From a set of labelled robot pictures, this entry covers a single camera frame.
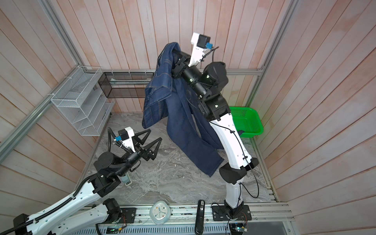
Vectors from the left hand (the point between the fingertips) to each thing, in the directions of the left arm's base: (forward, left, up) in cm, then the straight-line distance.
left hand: (157, 137), depth 60 cm
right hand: (+14, -5, +30) cm, 33 cm away
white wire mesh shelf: (+24, +44, -4) cm, 51 cm away
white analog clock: (-22, +1, -34) cm, 41 cm away
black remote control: (-25, -19, -35) cm, 47 cm away
